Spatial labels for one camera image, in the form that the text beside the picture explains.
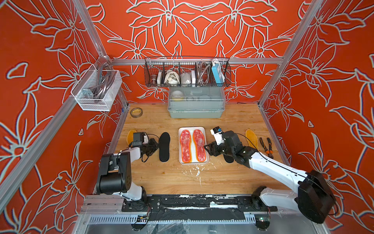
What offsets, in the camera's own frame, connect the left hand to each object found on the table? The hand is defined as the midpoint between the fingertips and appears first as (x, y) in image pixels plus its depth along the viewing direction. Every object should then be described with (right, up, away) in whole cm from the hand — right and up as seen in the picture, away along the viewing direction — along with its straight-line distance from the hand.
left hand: (160, 143), depth 94 cm
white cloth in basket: (+8, +43, -4) cm, 43 cm away
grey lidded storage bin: (+24, +28, +4) cm, 37 cm away
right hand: (+28, +1, -13) cm, 31 cm away
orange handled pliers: (+71, -5, -2) cm, 71 cm away
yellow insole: (+21, -3, -1) cm, 21 cm away
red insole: (+17, +2, +1) cm, 17 cm away
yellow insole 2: (+64, +3, +5) cm, 64 cm away
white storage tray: (+22, -10, -6) cm, 25 cm away
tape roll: (-23, +21, +21) cm, 37 cm away
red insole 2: (+26, 0, +1) cm, 26 cm away
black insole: (+2, -1, 0) cm, 3 cm away
